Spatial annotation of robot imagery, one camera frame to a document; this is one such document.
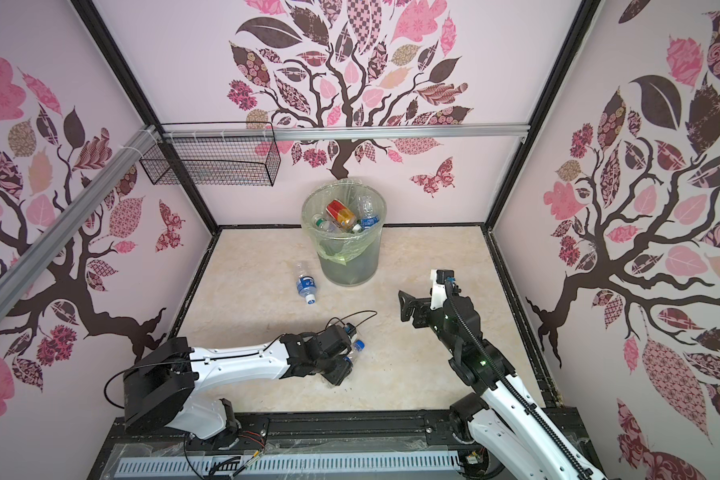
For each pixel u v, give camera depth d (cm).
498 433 58
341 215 92
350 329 76
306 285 97
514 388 47
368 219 92
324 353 63
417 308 65
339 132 94
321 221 92
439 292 63
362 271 100
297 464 70
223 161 122
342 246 81
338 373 73
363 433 75
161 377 47
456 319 53
